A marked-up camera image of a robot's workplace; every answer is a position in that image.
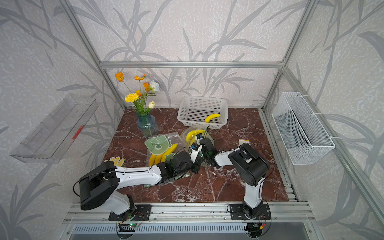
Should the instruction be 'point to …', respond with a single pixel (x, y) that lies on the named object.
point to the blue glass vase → (147, 123)
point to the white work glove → (242, 141)
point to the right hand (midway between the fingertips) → (194, 148)
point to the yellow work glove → (118, 161)
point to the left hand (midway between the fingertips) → (205, 160)
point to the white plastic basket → (193, 111)
